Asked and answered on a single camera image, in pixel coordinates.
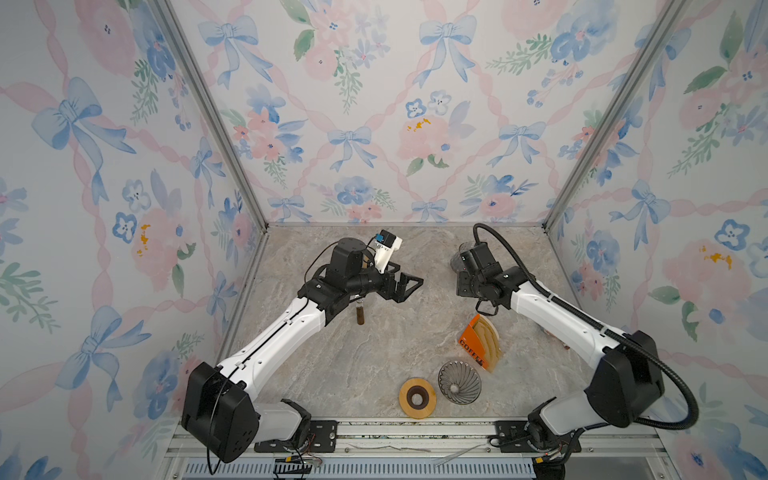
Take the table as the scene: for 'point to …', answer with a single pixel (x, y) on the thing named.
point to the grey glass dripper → (459, 382)
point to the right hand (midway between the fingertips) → (470, 281)
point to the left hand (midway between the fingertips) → (411, 272)
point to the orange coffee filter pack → (482, 341)
